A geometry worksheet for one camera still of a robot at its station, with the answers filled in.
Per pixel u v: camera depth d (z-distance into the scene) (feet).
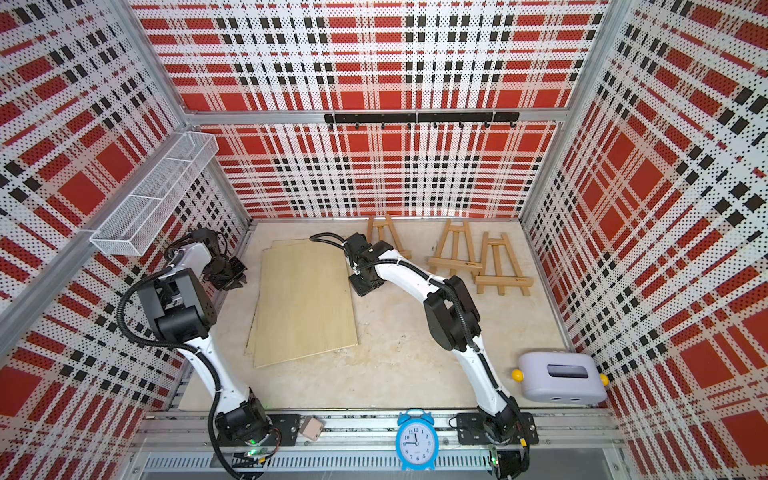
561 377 2.46
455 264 3.33
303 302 3.28
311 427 2.39
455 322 1.82
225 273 2.78
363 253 2.31
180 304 1.83
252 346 2.84
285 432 2.42
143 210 2.37
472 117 2.90
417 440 2.31
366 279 2.63
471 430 2.40
